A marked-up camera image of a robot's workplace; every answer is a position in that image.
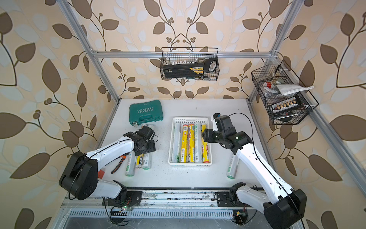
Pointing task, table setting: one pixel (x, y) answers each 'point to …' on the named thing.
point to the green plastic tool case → (146, 111)
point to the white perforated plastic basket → (187, 120)
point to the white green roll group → (198, 143)
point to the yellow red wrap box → (205, 150)
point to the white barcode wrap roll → (130, 168)
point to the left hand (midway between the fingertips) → (150, 148)
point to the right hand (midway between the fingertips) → (207, 134)
